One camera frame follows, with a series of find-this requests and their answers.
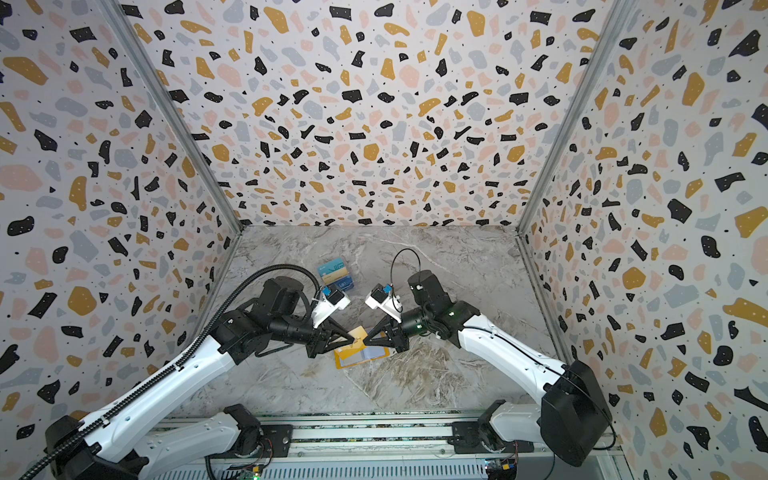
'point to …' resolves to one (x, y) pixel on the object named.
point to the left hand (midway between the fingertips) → (354, 335)
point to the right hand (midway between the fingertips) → (367, 339)
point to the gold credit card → (358, 334)
